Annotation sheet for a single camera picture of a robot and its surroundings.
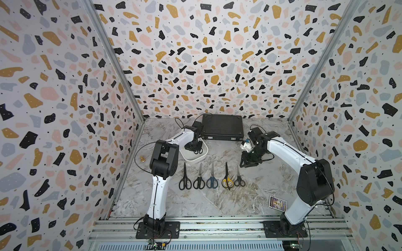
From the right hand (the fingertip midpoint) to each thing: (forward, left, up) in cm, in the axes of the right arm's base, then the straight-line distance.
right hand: (242, 165), depth 86 cm
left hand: (+16, +27, -8) cm, 33 cm away
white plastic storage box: (+1, +28, +23) cm, 36 cm away
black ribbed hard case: (+32, +10, -4) cm, 34 cm away
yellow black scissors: (-6, +7, -10) cm, 14 cm away
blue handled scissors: (-6, +16, -10) cm, 20 cm away
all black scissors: (-6, +32, -10) cm, 34 cm away
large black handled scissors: (-5, +1, -10) cm, 11 cm away
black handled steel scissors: (-6, +24, -10) cm, 26 cm away
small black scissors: (+14, +25, -8) cm, 30 cm away
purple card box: (-17, -18, -10) cm, 27 cm away
